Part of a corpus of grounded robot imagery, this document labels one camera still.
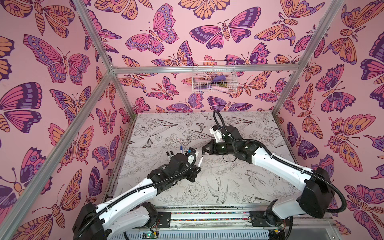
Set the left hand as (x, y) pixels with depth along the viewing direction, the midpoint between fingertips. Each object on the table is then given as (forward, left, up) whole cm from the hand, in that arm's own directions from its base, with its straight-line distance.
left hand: (201, 167), depth 75 cm
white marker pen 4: (+2, 0, +2) cm, 3 cm away
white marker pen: (+21, +13, -16) cm, 30 cm away
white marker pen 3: (+18, +22, -16) cm, 32 cm away
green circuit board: (-27, +25, -18) cm, 41 cm away
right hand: (+9, -1, +6) cm, 11 cm away
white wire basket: (+55, -7, +17) cm, 58 cm away
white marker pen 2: (+18, +19, -17) cm, 31 cm away
